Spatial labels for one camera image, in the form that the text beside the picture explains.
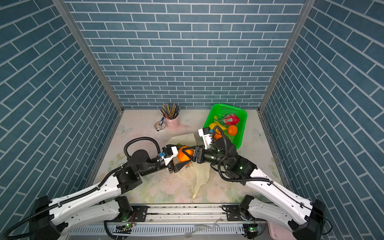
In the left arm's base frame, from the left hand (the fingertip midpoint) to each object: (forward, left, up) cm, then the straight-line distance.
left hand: (187, 154), depth 63 cm
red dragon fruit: (+38, -29, -21) cm, 52 cm away
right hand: (+1, +2, +2) cm, 3 cm away
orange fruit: (+30, -30, -23) cm, 48 cm away
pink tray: (-27, -40, -25) cm, 54 cm away
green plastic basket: (+49, -23, -22) cm, 59 cm away
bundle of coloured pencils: (+44, +14, -17) cm, 49 cm away
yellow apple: (+34, -16, -22) cm, 43 cm away
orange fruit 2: (-2, +2, +2) cm, 4 cm away
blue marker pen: (+38, +22, -26) cm, 51 cm away
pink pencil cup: (+36, +12, -24) cm, 45 cm away
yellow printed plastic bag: (0, -2, -23) cm, 24 cm away
